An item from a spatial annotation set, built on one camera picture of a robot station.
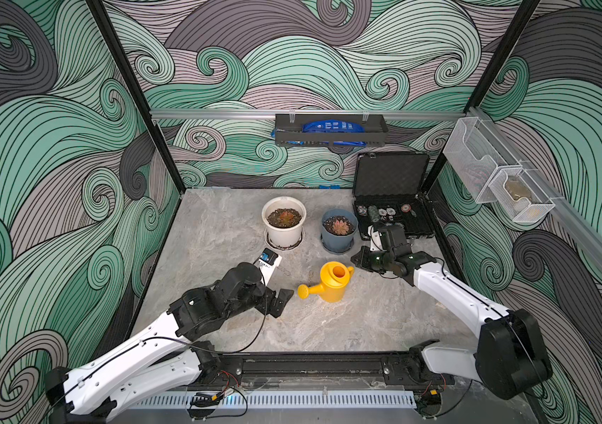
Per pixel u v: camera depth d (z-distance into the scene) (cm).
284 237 100
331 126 92
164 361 58
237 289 49
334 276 80
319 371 74
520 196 66
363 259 74
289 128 92
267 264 59
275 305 60
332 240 91
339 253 98
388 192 111
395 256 65
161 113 96
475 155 80
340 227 95
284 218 98
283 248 100
